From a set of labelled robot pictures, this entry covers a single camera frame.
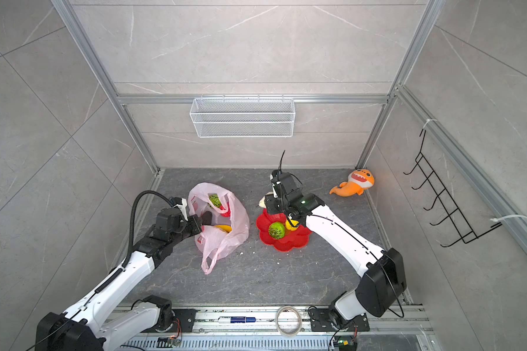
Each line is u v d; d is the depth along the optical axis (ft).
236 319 2.39
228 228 3.02
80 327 1.30
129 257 1.71
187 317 2.41
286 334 2.30
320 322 2.39
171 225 2.05
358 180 3.46
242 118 3.30
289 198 1.92
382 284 1.32
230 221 2.68
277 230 2.91
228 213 3.17
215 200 2.96
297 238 3.02
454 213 2.06
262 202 2.64
